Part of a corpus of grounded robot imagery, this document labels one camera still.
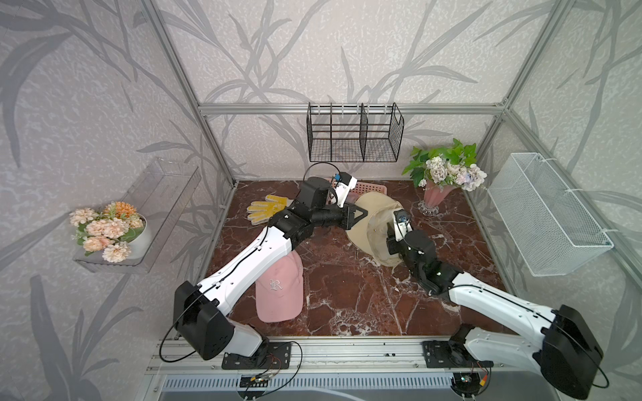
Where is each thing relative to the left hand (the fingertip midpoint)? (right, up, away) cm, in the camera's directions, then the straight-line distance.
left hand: (367, 214), depth 70 cm
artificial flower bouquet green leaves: (+33, +16, +17) cm, 40 cm away
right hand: (+10, -3, +11) cm, 15 cm away
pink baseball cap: (-28, -27, +12) cm, 40 cm away
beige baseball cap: (+3, -7, +15) cm, 17 cm away
